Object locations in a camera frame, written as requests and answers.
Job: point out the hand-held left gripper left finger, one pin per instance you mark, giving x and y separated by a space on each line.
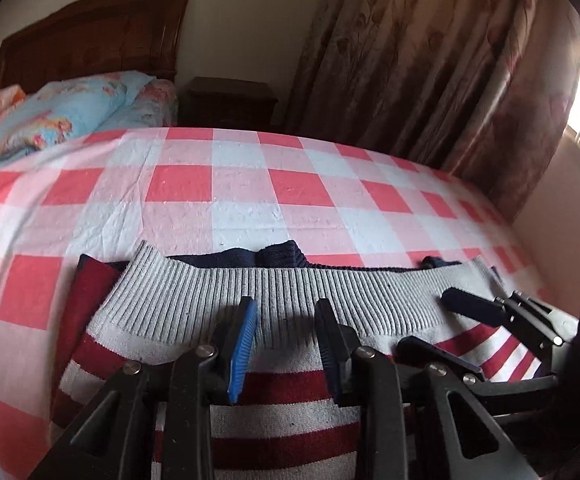
242 345

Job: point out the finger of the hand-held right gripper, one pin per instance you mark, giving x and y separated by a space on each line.
434 352
469 302

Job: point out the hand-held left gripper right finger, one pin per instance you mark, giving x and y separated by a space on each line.
330 350

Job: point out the red white striped navy sweater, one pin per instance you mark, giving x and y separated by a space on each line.
170 300

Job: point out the pink checkered bed sheet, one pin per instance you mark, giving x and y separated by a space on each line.
270 190

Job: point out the pink floral curtain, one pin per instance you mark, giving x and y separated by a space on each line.
419 75

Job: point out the dark wooden nightstand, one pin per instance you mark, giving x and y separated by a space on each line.
225 102

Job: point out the pink floral pillow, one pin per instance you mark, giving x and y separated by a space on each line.
157 102

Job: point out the blue floral pillow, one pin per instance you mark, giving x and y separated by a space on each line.
60 120

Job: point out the large carved wooden headboard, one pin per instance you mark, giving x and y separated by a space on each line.
100 35

